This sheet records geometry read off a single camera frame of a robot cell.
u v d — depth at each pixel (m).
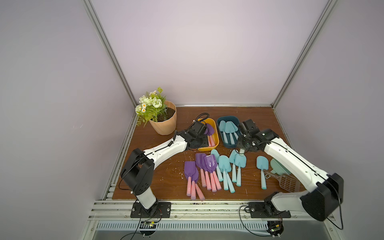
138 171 0.45
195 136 0.67
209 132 1.10
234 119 1.05
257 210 0.72
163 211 0.73
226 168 0.86
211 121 1.03
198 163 0.88
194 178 0.82
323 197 0.47
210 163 0.87
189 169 0.85
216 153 0.92
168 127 0.92
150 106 0.80
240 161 0.90
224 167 0.86
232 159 0.90
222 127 1.04
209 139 0.98
